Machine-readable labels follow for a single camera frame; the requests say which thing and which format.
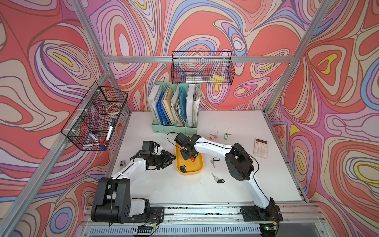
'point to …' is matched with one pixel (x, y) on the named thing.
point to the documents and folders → (178, 107)
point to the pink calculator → (261, 148)
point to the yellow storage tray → (192, 168)
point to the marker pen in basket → (111, 128)
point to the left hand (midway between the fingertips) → (175, 159)
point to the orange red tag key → (192, 159)
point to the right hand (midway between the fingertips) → (189, 157)
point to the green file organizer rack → (156, 128)
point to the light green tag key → (226, 136)
